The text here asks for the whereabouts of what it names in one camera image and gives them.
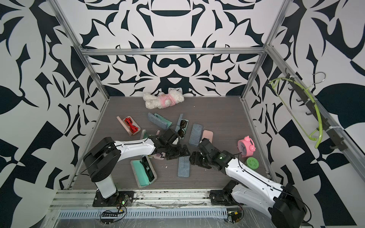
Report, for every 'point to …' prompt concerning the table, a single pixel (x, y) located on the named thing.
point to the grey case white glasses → (196, 134)
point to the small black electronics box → (235, 215)
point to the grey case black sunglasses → (181, 127)
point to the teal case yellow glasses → (144, 135)
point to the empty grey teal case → (159, 120)
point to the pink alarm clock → (246, 147)
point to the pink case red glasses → (130, 126)
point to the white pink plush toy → (163, 99)
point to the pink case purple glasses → (159, 156)
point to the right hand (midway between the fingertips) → (191, 158)
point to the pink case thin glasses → (208, 134)
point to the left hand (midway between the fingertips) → (185, 153)
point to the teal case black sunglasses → (144, 171)
